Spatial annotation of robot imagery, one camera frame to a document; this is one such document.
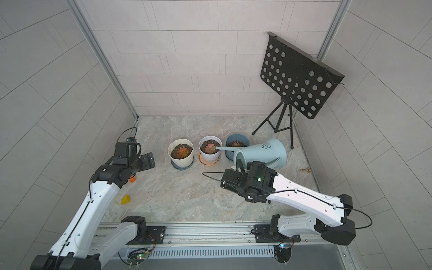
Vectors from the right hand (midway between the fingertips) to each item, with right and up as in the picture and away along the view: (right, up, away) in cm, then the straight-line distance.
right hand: (261, 167), depth 67 cm
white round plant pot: (-26, +8, +25) cm, 37 cm away
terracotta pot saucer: (-25, -4, +27) cm, 37 cm away
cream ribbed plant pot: (-42, +6, +23) cm, 48 cm away
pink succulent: (-22, +5, +22) cm, 32 cm away
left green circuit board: (-50, -35, -1) cm, 61 cm away
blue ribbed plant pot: (-12, +1, +25) cm, 28 cm away
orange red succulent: (-37, +3, +20) cm, 42 cm away
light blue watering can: (+5, +6, +2) cm, 8 cm away
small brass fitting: (+30, -6, +22) cm, 37 cm away
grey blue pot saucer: (-39, -6, +24) cm, 46 cm away
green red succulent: (-8, +7, +26) cm, 29 cm away
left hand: (-50, +2, +11) cm, 51 cm away
